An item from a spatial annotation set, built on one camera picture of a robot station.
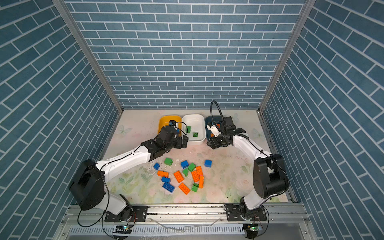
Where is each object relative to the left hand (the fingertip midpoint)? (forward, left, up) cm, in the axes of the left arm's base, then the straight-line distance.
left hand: (182, 138), depth 86 cm
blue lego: (0, +5, +14) cm, 15 cm away
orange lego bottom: (-24, -1, -15) cm, 28 cm away
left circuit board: (-41, +28, -18) cm, 53 cm away
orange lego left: (-15, +12, -14) cm, 24 cm away
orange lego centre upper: (-14, -10, -14) cm, 22 cm away
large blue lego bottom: (-23, +8, -15) cm, 28 cm away
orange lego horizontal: (+2, -20, +9) cm, 22 cm away
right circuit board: (-43, -35, -16) cm, 58 cm away
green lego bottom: (-23, -7, -13) cm, 28 cm away
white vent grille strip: (-43, -28, -15) cm, 53 cm away
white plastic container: (+17, -6, -11) cm, 22 cm away
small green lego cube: (+11, -8, -13) cm, 19 cm away
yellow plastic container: (+23, +15, -12) cm, 30 cm away
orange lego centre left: (-18, +2, -14) cm, 22 cm away
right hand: (+1, -17, -4) cm, 18 cm away
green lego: (-12, -5, -14) cm, 19 cm away
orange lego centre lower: (-17, -8, -15) cm, 24 cm away
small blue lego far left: (-11, +16, -14) cm, 24 cm away
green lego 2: (-15, -2, -14) cm, 20 cm away
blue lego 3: (-10, -15, -14) cm, 23 cm away
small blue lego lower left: (-19, +10, -14) cm, 25 cm away
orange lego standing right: (-20, -11, -13) cm, 26 cm away
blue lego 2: (-10, -1, -14) cm, 17 cm away
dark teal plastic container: (+23, -18, -9) cm, 31 cm away
